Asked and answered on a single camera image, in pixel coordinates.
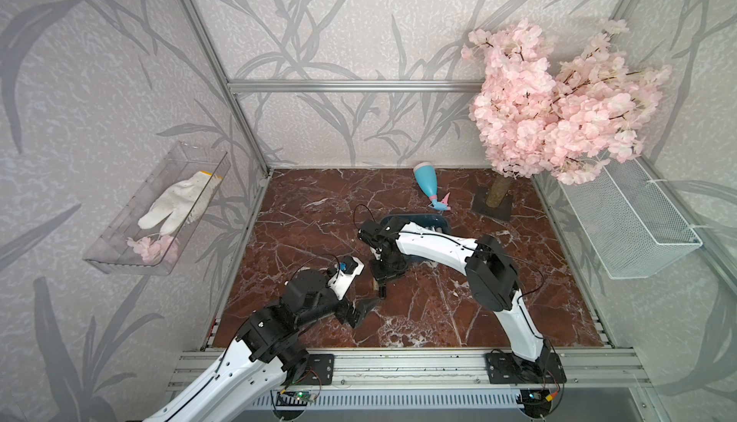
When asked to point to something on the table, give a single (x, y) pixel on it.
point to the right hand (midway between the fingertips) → (380, 281)
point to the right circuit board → (535, 403)
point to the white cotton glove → (180, 202)
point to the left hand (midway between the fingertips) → (366, 290)
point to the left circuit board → (304, 395)
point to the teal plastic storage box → (435, 221)
